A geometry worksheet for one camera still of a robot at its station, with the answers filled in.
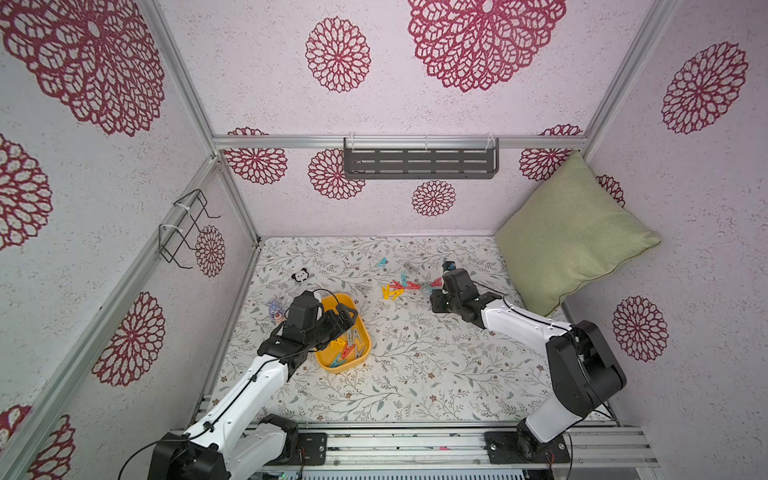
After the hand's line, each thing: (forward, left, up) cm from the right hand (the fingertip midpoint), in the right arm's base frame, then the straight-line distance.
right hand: (432, 293), depth 93 cm
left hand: (-13, +24, +4) cm, 28 cm away
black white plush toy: (+11, +45, -6) cm, 47 cm away
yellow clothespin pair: (+5, +12, -9) cm, 16 cm away
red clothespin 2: (+10, +7, -10) cm, 15 cm away
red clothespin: (-16, +26, -8) cm, 32 cm away
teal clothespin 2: (+20, +17, -9) cm, 28 cm away
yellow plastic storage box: (-11, +23, -7) cm, 27 cm away
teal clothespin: (-20, +29, -7) cm, 36 cm away
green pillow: (+10, -39, +15) cm, 43 cm away
